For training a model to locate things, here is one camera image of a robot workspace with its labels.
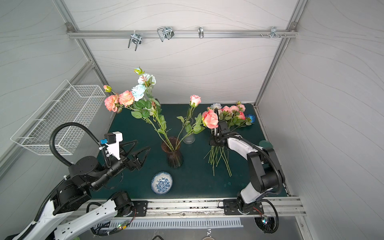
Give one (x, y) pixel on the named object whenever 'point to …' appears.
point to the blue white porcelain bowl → (161, 182)
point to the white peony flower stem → (217, 105)
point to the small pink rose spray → (234, 115)
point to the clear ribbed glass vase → (189, 139)
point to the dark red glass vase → (171, 145)
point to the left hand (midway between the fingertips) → (140, 145)
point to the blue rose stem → (252, 118)
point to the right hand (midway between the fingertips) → (212, 139)
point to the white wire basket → (69, 103)
